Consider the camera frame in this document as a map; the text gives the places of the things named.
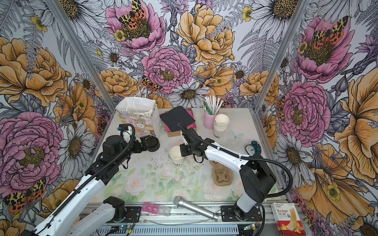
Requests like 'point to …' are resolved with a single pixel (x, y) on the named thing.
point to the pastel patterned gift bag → (142, 113)
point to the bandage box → (287, 219)
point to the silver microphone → (178, 201)
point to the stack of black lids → (153, 143)
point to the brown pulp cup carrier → (222, 175)
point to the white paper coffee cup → (175, 155)
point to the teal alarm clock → (254, 147)
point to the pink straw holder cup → (208, 120)
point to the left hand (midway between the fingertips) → (142, 141)
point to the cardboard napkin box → (177, 133)
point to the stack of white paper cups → (221, 121)
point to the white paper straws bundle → (214, 103)
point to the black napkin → (173, 117)
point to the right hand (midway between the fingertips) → (183, 152)
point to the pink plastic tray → (155, 209)
